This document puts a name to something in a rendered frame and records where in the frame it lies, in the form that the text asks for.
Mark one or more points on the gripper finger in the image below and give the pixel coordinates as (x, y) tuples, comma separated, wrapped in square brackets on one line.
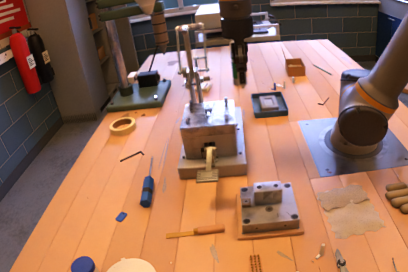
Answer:
[(235, 62), (243, 62)]

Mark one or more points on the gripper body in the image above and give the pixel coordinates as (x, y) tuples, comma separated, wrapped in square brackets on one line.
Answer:
[(237, 29)]

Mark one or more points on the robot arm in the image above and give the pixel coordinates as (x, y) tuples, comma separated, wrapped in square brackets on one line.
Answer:
[(370, 92)]

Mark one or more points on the dark blue tray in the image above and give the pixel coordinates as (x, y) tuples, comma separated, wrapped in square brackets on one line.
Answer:
[(258, 109)]

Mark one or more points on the grey mould top half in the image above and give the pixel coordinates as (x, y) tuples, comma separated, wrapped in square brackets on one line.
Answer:
[(206, 132)]

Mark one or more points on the small black allen key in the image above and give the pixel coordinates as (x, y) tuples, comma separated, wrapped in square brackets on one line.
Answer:
[(324, 102)]

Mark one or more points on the green bench injection press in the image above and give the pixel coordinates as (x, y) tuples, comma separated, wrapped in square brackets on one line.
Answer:
[(140, 97)]

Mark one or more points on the cream knock-out lever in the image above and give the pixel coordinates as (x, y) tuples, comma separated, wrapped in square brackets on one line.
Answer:
[(209, 162)]

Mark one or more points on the small blue tag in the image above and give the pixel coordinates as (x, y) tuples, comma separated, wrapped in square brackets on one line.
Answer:
[(121, 217)]

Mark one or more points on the white box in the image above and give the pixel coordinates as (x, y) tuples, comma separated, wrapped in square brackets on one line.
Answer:
[(208, 16)]

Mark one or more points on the small blue and white clip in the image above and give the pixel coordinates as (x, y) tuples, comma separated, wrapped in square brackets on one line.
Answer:
[(274, 86)]

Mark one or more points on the small wooden box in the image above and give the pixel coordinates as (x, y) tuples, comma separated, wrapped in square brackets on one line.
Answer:
[(295, 67)]

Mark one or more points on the thin grey rod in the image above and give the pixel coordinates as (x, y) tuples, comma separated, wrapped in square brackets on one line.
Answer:
[(322, 69)]

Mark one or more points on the black block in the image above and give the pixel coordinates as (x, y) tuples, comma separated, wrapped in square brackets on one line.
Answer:
[(148, 78)]

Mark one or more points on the cream tape roll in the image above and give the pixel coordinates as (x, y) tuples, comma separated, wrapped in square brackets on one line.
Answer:
[(115, 128)]

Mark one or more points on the grey shelf unit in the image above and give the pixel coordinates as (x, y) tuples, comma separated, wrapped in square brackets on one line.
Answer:
[(95, 32)]

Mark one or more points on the blue cabinet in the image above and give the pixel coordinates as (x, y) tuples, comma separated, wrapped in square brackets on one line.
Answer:
[(386, 29)]

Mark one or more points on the grey metal block fixture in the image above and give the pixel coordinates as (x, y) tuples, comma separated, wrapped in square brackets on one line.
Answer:
[(270, 214)]

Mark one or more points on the grey rag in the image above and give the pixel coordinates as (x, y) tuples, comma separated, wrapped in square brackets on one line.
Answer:
[(355, 221), (341, 196)]

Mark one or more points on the black fire extinguisher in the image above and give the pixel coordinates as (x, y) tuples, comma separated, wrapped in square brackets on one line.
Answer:
[(41, 59)]

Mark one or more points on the brown perforated strip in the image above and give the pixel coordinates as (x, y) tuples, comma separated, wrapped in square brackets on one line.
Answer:
[(255, 263)]

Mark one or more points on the small white cylinder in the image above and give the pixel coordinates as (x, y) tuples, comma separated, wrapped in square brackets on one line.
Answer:
[(321, 251)]

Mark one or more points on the tan work glove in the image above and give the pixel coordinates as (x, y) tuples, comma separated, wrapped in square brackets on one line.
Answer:
[(398, 196)]

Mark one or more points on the red fire extinguisher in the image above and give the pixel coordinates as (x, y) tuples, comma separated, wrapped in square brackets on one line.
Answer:
[(25, 62)]

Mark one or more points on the grey pliers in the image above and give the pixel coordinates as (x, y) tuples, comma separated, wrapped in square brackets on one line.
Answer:
[(340, 261)]

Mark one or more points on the white round container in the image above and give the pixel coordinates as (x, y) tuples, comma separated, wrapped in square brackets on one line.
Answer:
[(131, 266)]

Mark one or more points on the blue capped bottle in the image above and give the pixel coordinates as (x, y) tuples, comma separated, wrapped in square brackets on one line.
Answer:
[(83, 264)]

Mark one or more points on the grey mould base plate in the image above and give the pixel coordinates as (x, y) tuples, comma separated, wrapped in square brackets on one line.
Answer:
[(240, 162)]

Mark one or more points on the red wall sign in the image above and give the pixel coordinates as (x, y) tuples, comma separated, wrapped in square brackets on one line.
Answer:
[(11, 12)]

